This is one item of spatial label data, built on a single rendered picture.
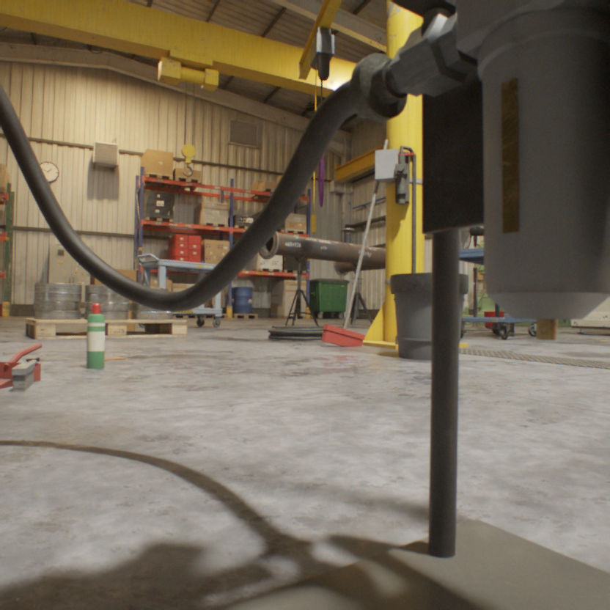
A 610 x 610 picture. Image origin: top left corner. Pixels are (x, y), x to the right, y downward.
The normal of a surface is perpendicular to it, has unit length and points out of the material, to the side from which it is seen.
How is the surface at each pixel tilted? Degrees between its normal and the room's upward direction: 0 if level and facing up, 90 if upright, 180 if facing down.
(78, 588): 0
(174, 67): 90
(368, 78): 88
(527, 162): 90
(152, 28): 90
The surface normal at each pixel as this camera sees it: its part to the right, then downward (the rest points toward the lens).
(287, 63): 0.45, 0.00
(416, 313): -0.57, 0.07
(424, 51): -0.73, 0.48
